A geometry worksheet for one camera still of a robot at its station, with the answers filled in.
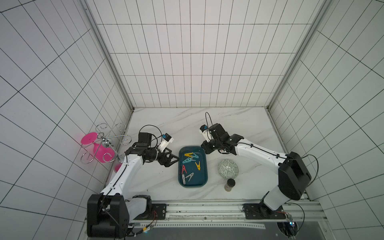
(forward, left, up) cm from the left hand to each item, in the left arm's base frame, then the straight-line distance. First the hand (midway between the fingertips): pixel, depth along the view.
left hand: (172, 157), depth 79 cm
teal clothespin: (+4, -9, -11) cm, 15 cm away
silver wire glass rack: (+1, +29, +17) cm, 33 cm away
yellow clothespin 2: (-1, -15, -11) cm, 19 cm away
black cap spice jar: (-12, -31, -2) cm, 33 cm away
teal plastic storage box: (-1, -11, -12) cm, 16 cm away
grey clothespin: (-6, -10, -11) cm, 16 cm away
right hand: (+7, -14, -1) cm, 15 cm away
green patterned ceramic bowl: (-2, -32, -10) cm, 34 cm away
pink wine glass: (-6, +27, +16) cm, 32 cm away
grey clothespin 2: (-8, -7, -10) cm, 15 cm away
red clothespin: (-2, -6, -11) cm, 13 cm away
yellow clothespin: (+7, -9, -11) cm, 16 cm away
